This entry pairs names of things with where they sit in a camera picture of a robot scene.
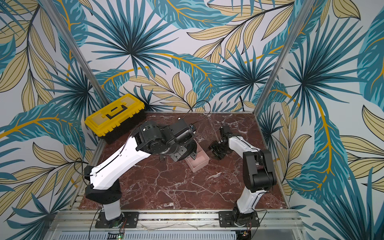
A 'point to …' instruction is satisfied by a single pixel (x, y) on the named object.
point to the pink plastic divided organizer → (202, 158)
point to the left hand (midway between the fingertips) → (177, 151)
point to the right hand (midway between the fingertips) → (209, 152)
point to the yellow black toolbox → (117, 118)
